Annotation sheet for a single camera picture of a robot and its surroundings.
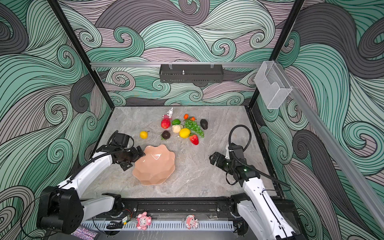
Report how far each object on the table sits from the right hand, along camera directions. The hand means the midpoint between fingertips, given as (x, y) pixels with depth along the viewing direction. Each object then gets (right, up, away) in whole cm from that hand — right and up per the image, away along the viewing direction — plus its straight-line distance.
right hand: (215, 160), depth 80 cm
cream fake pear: (-24, +16, +20) cm, 35 cm away
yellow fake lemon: (-18, +13, +20) cm, 30 cm away
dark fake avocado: (-4, +19, +24) cm, 31 cm away
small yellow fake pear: (-46, +12, +20) cm, 51 cm away
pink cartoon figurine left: (-36, -24, -13) cm, 45 cm away
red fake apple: (-31, +20, +23) cm, 44 cm away
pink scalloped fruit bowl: (-34, -6, +8) cm, 36 cm away
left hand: (-43, +1, +4) cm, 43 cm away
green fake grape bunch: (-11, +18, +23) cm, 31 cm away
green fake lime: (-24, +20, +27) cm, 41 cm away
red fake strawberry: (-11, +9, +17) cm, 22 cm away
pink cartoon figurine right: (-14, -25, -13) cm, 31 cm away
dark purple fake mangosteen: (-30, +12, +18) cm, 37 cm away
